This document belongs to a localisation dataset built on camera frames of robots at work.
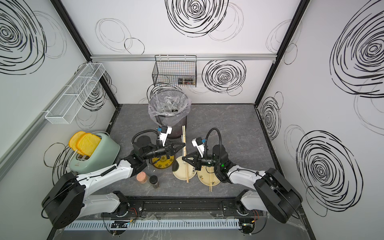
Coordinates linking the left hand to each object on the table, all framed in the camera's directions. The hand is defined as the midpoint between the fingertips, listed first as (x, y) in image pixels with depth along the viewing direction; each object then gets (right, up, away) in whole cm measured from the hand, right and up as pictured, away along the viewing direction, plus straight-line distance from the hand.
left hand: (184, 146), depth 71 cm
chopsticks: (-1, +3, 0) cm, 3 cm away
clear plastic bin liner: (-13, +22, +26) cm, 37 cm away
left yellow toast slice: (-56, +3, +3) cm, 56 cm away
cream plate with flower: (-3, -18, +14) cm, 23 cm away
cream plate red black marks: (+10, -19, +14) cm, 26 cm away
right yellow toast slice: (-51, +1, +5) cm, 51 cm away
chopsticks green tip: (+1, -18, +13) cm, 22 cm away
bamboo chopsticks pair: (+14, -21, +10) cm, 27 cm away
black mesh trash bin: (-6, +11, +14) cm, 19 cm away
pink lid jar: (-21, -15, +2) cm, 26 cm away
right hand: (-1, -7, +2) cm, 7 cm away
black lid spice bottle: (-16, -17, +3) cm, 24 cm away
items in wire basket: (0, +36, +18) cm, 40 cm away
